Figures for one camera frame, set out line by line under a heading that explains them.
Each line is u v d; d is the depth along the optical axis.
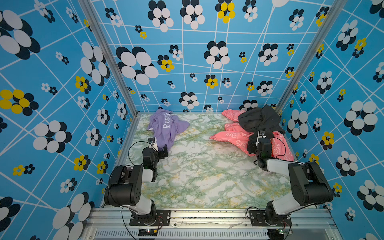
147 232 0.72
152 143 0.80
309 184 0.45
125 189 0.45
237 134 0.95
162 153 0.85
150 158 0.71
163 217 0.73
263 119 1.02
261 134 0.82
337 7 0.68
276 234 0.70
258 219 0.72
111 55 0.87
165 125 1.04
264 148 0.72
